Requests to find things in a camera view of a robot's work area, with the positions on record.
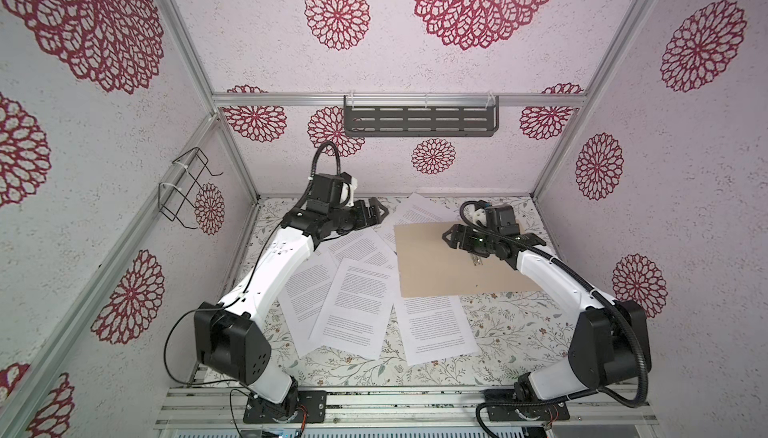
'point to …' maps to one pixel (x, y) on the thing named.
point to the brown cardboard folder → (428, 266)
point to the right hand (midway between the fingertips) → (453, 234)
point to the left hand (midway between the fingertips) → (375, 220)
